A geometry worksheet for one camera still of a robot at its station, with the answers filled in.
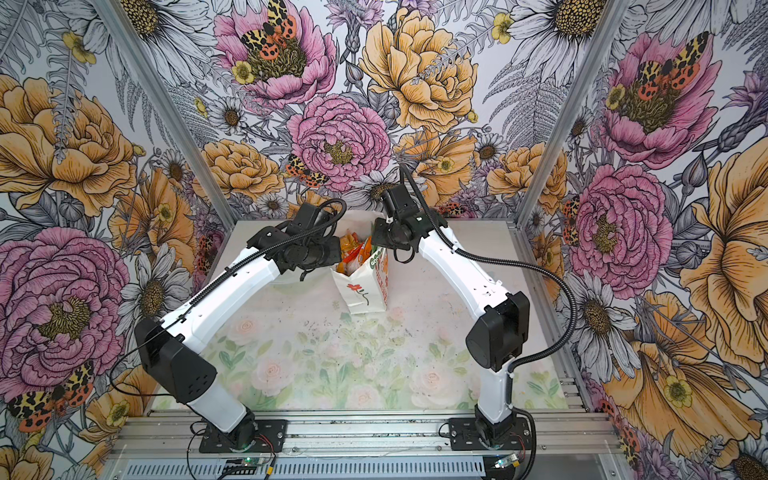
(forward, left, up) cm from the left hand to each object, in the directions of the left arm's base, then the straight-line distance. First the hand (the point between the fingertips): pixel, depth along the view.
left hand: (334, 262), depth 80 cm
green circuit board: (-42, +21, -24) cm, 52 cm away
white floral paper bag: (-5, -9, -5) cm, 11 cm away
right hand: (+5, -12, +1) cm, 13 cm away
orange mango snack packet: (+5, -8, -2) cm, 9 cm away
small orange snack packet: (+9, -3, -3) cm, 10 cm away
